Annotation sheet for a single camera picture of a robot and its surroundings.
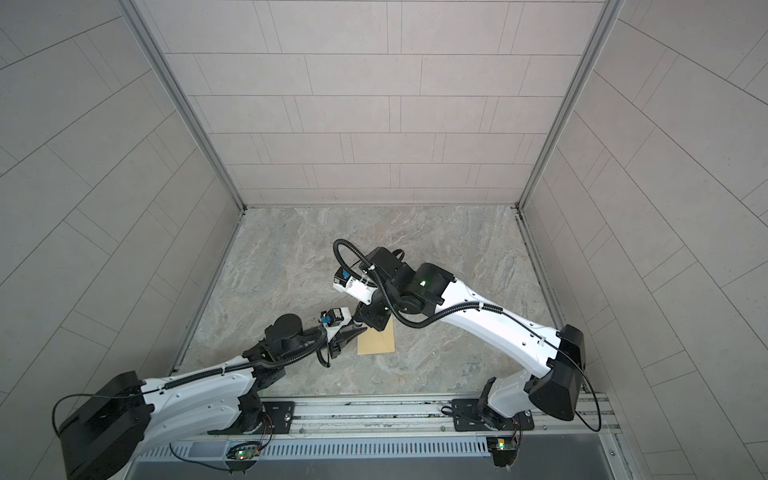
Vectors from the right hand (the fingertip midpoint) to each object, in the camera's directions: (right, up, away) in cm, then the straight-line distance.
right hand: (358, 316), depth 67 cm
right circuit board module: (+33, -31, +1) cm, 46 cm away
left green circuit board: (-24, -29, -3) cm, 38 cm away
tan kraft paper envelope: (+2, -11, +15) cm, 19 cm away
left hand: (+2, -4, +6) cm, 7 cm away
